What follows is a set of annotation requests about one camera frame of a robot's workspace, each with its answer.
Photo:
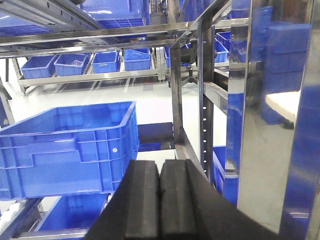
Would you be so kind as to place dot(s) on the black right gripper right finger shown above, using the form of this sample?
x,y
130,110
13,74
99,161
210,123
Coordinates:
x,y
180,205

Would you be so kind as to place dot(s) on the blue plastic bin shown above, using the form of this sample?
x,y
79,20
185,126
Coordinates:
x,y
72,212
117,12

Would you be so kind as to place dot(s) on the row of blue bins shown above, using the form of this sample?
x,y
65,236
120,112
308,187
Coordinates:
x,y
105,62

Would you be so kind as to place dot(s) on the blue ribbed plastic crate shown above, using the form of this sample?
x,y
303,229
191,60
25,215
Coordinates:
x,y
62,155

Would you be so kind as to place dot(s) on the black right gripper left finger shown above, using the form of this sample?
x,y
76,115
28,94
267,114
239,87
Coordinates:
x,y
140,205

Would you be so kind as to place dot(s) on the steel rack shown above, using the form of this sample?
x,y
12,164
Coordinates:
x,y
205,62
87,77

